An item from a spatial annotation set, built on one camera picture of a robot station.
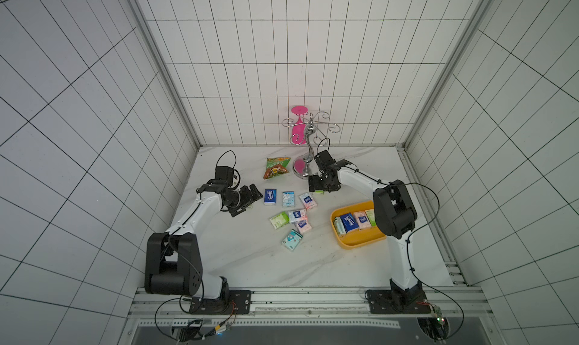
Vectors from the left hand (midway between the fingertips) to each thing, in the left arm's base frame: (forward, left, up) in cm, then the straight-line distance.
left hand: (253, 204), depth 87 cm
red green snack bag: (+22, -8, -4) cm, 24 cm away
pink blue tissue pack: (-6, -20, -7) cm, 22 cm away
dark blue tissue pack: (-4, -39, -6) cm, 39 cm away
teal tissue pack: (-7, -34, -4) cm, 35 cm away
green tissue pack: (+6, -27, 0) cm, 27 cm away
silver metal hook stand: (+28, -20, -11) cm, 36 cm away
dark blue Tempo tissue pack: (+8, -6, -7) cm, 12 cm away
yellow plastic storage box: (-10, -42, -7) cm, 44 cm away
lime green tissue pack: (-3, -11, -7) cm, 13 cm away
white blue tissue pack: (+6, -22, -6) cm, 24 cm away
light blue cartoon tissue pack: (+7, -14, -7) cm, 17 cm away
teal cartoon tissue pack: (-11, -16, -7) cm, 21 cm away
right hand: (+13, -24, -7) cm, 28 cm away
